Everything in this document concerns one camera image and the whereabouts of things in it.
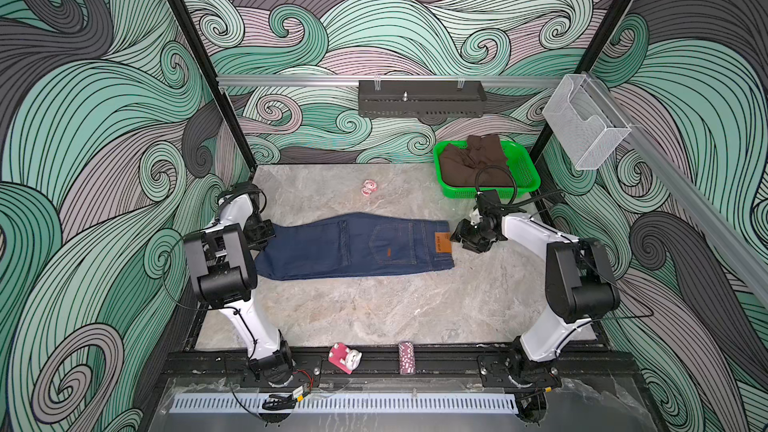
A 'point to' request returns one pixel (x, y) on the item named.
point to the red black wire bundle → (282, 402)
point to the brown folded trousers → (482, 163)
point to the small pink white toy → (368, 187)
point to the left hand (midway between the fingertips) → (261, 244)
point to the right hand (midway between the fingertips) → (456, 239)
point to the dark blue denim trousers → (351, 244)
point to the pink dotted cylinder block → (407, 361)
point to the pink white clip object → (345, 358)
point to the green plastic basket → (452, 191)
